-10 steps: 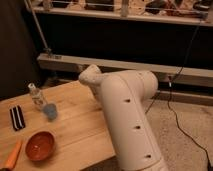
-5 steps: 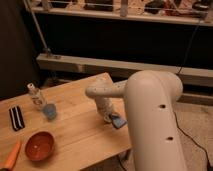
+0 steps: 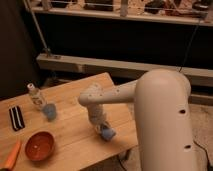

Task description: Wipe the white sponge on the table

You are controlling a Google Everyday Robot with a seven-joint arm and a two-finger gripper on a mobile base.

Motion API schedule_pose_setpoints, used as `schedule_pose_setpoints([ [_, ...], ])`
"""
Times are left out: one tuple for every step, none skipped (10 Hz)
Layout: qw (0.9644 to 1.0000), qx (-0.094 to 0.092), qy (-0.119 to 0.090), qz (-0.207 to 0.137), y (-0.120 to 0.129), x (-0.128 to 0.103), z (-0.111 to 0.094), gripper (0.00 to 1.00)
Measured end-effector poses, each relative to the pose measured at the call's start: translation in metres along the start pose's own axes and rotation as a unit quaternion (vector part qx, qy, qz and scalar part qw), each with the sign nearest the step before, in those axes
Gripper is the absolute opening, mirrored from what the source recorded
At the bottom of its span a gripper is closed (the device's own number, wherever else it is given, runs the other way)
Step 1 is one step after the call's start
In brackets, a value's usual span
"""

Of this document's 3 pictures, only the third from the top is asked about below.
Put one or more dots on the orange carrot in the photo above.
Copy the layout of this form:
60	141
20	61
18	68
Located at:
12	157

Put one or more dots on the wooden shelf rail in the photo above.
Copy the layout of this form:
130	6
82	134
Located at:
197	76

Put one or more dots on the black white striped block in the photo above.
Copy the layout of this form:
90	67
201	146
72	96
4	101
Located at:
16	118

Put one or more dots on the clear plastic bottle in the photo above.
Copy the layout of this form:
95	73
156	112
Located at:
36	96

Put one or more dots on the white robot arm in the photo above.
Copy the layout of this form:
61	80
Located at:
162	117

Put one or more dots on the metal rod stand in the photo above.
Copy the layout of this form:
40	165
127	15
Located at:
46	49

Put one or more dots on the orange bowl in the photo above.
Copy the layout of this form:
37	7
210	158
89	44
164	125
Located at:
39	146

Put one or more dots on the blue cup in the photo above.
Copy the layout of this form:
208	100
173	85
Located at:
50	111

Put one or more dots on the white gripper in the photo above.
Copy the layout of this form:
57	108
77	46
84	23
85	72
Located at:
97	118

